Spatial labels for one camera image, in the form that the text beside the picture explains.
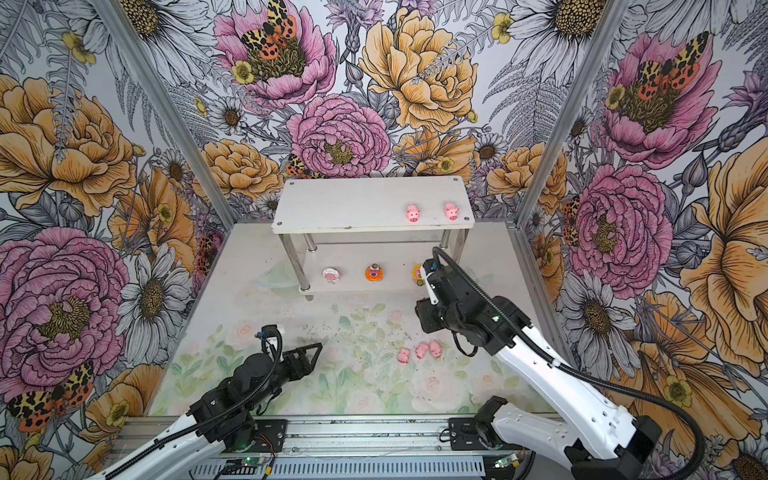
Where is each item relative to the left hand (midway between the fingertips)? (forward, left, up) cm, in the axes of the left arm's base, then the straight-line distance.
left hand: (313, 356), depth 81 cm
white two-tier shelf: (+51, -13, -6) cm, 53 cm away
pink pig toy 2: (+3, -34, -4) cm, 34 cm away
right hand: (+3, -29, +16) cm, 34 cm away
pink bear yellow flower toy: (+24, -29, +4) cm, 38 cm away
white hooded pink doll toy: (+23, -3, +6) cm, 24 cm away
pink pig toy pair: (+1, -24, -3) cm, 25 cm away
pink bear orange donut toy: (+24, -16, +4) cm, 29 cm away
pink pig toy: (+3, -29, -4) cm, 30 cm away
